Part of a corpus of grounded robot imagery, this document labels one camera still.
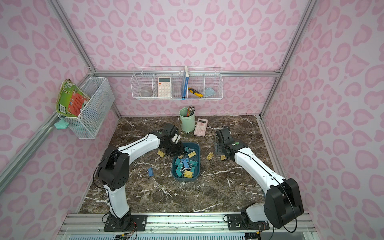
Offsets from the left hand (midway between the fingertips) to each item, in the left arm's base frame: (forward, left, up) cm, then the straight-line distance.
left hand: (184, 150), depth 91 cm
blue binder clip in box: (-6, -1, -7) cm, 9 cm away
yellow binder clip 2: (-1, -16, -6) cm, 17 cm away
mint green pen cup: (+22, -2, 0) cm, 22 cm away
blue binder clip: (-10, +20, -7) cm, 23 cm away
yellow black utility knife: (+32, -7, +19) cm, 38 cm away
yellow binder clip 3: (-2, -25, -6) cm, 25 cm away
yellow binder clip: (+2, +15, -7) cm, 17 cm away
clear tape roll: (+31, +25, +19) cm, 44 cm away
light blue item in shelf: (+35, -16, +17) cm, 42 cm away
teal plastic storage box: (+5, -7, -4) cm, 9 cm away
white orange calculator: (+32, +12, +23) cm, 41 cm away
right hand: (-1, -24, +7) cm, 25 cm away
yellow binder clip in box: (-13, -3, -6) cm, 14 cm away
